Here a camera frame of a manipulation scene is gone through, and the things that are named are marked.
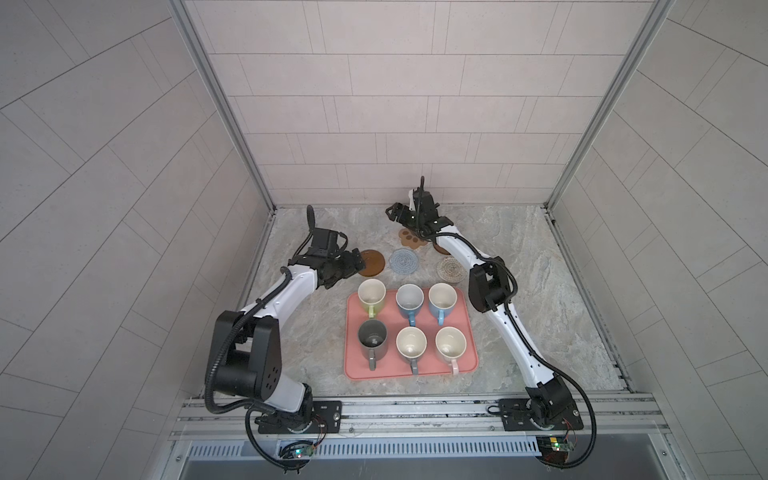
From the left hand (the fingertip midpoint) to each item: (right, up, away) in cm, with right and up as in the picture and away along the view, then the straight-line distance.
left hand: (361, 261), depth 89 cm
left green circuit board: (-13, -42, -20) cm, 48 cm away
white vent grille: (-24, -40, -22) cm, 52 cm away
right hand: (+9, +16, +19) cm, 26 cm away
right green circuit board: (+47, -41, -21) cm, 66 cm away
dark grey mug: (+4, -21, -7) cm, 22 cm away
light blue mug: (+24, -11, -2) cm, 27 cm away
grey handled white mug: (+15, -22, -9) cm, 28 cm away
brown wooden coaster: (+3, -2, +10) cm, 11 cm away
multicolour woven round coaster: (+29, -4, +8) cm, 30 cm away
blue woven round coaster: (+13, -1, +12) cm, 18 cm away
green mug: (+3, -9, -2) cm, 10 cm away
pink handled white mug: (+25, -21, -9) cm, 34 cm away
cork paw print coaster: (+15, +6, +16) cm, 23 cm away
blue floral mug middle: (+15, -11, -2) cm, 18 cm away
